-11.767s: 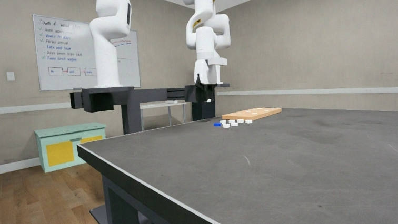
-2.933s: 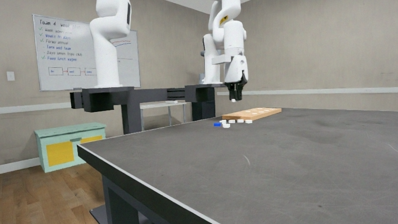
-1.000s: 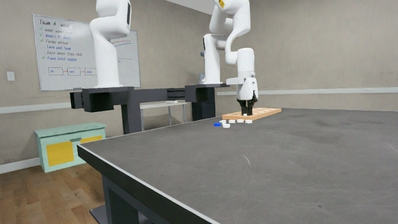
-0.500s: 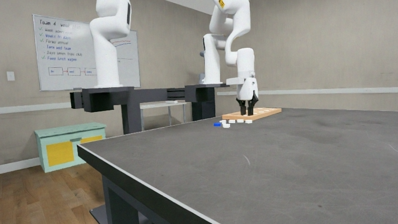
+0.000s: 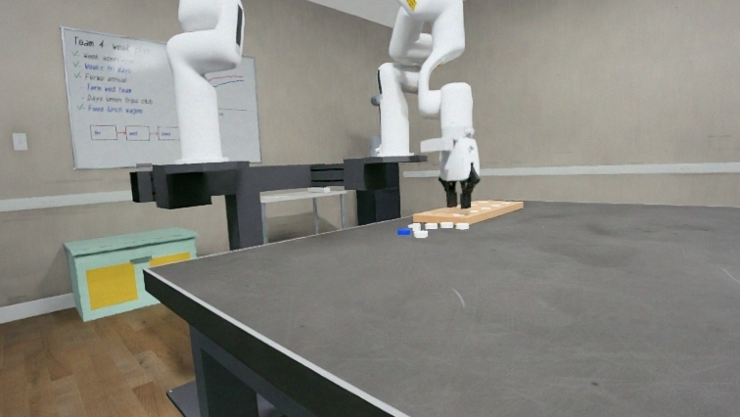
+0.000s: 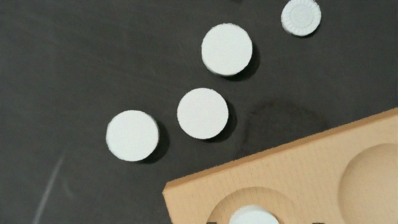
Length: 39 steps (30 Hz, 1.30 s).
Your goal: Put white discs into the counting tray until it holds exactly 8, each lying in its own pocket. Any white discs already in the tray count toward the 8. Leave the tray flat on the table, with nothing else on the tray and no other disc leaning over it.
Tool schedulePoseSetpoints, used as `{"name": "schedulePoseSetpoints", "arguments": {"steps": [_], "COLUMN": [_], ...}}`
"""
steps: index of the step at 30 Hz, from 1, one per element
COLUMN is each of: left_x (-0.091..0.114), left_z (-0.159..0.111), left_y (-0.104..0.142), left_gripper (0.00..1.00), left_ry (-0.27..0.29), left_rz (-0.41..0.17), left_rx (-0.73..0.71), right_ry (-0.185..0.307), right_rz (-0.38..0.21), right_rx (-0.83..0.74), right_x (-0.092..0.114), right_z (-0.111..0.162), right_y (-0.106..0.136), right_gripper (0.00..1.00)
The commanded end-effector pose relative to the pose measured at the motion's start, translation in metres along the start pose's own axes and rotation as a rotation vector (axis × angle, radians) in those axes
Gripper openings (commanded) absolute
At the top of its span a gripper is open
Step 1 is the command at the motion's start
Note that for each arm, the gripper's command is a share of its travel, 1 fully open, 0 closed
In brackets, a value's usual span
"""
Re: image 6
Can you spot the beige tray with round pockets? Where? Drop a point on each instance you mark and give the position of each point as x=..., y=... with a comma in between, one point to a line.
x=344, y=175

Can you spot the white disc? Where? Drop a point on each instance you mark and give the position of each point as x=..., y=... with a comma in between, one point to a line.
x=203, y=113
x=226, y=51
x=252, y=214
x=299, y=18
x=134, y=135

